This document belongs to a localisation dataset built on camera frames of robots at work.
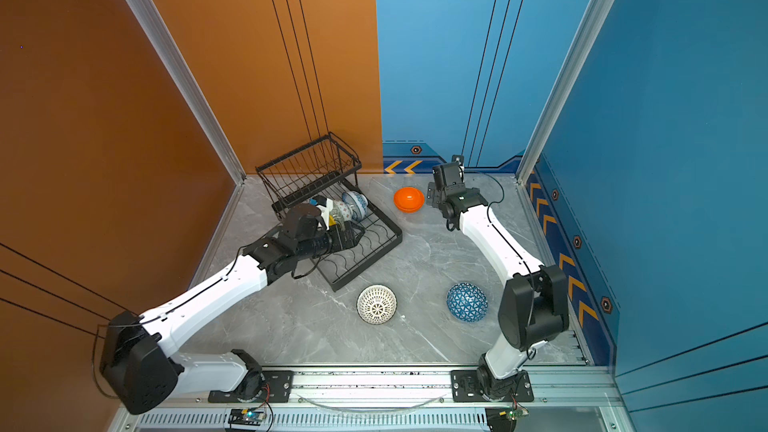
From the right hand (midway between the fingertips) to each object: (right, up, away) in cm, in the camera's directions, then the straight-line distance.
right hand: (448, 192), depth 88 cm
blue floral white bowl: (-28, -3, +11) cm, 31 cm away
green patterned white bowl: (-33, -7, +8) cm, 35 cm away
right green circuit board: (+12, -53, -18) cm, 57 cm away
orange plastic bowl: (-11, -2, +20) cm, 23 cm away
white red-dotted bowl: (-21, -33, -2) cm, 39 cm away
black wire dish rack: (-39, +7, +10) cm, 41 cm away
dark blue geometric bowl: (+5, -32, -1) cm, 33 cm away
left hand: (-26, -11, -9) cm, 30 cm away
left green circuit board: (-51, -54, -17) cm, 77 cm away
